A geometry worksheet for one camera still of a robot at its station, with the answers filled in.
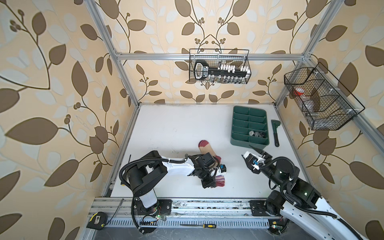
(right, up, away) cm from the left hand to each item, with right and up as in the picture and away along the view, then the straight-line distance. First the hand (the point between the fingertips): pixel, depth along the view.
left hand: (216, 184), depth 81 cm
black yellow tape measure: (-57, -12, -12) cm, 60 cm away
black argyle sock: (+30, +26, +13) cm, 42 cm away
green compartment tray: (+25, +30, +18) cm, 43 cm away
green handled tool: (+45, +32, +25) cm, 61 cm away
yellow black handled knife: (-7, -14, -11) cm, 20 cm away
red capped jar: (+45, +51, 0) cm, 68 cm away
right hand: (+14, +21, -12) cm, 27 cm away
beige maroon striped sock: (-6, +17, +15) cm, 23 cm away
